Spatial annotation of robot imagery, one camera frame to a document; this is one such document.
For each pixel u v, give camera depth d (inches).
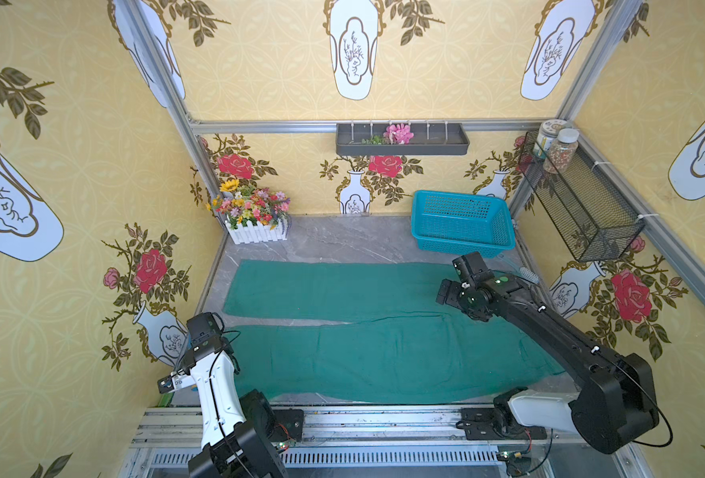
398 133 34.7
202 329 24.8
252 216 40.2
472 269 25.5
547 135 33.5
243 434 16.3
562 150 31.4
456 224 47.5
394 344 34.5
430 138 36.4
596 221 31.6
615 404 15.7
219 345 22.6
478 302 23.1
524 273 40.7
